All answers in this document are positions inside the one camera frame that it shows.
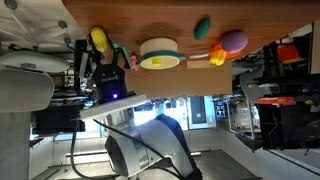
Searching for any white plastic utensil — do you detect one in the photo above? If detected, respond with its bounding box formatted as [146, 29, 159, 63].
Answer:
[189, 53, 211, 60]

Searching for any yellow toy corn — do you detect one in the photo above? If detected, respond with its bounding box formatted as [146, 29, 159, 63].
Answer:
[90, 27, 108, 53]

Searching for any green toy cucumber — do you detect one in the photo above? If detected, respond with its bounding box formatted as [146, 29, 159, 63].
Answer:
[193, 17, 212, 41]

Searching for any small red toy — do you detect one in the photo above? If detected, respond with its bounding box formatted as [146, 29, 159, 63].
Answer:
[130, 54, 140, 72]

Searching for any white bowl with teal band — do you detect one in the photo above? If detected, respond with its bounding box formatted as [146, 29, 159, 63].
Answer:
[136, 37, 187, 71]

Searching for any grey concrete column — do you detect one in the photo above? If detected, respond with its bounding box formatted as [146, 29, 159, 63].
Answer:
[0, 111, 33, 180]

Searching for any white office chair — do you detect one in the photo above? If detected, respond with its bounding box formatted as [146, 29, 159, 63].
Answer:
[0, 0, 73, 113]

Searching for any purple toy ball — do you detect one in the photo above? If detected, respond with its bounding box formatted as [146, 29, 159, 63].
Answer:
[220, 30, 249, 55]

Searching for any orange toy plate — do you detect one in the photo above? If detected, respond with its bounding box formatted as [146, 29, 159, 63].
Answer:
[208, 43, 242, 60]

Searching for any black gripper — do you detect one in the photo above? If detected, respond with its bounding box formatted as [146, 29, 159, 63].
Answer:
[87, 33, 132, 105]

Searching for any black computer monitor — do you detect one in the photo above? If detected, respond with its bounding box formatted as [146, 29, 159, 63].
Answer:
[34, 103, 86, 135]

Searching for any white flat wrist plate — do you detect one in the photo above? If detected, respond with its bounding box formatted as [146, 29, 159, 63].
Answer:
[79, 94, 148, 121]

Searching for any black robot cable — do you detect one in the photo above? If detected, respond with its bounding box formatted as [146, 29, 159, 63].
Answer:
[69, 118, 188, 180]

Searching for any yellow toy bell pepper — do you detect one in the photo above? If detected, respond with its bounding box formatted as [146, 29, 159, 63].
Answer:
[209, 49, 228, 67]

